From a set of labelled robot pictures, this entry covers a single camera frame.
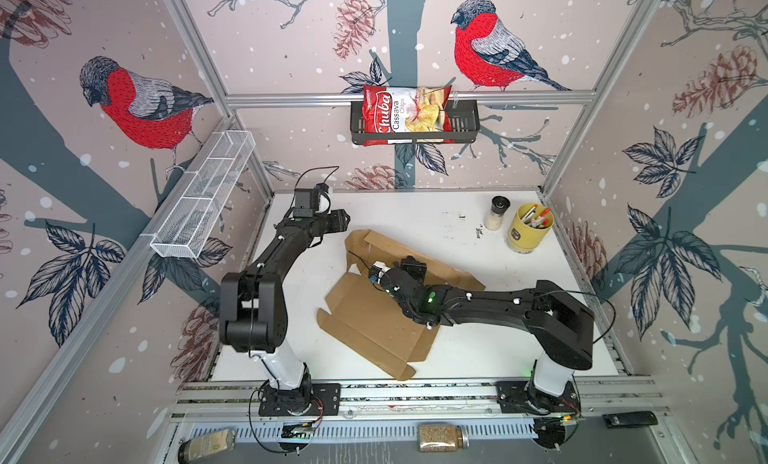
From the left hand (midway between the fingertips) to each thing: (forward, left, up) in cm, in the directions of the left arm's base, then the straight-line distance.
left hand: (341, 216), depth 92 cm
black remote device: (-52, -70, -11) cm, 88 cm away
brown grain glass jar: (-55, -27, -11) cm, 62 cm away
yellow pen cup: (-3, -60, -3) cm, 60 cm away
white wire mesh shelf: (-5, +35, +14) cm, 38 cm away
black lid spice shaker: (+8, -53, -5) cm, 54 cm away
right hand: (-15, -21, -3) cm, 26 cm away
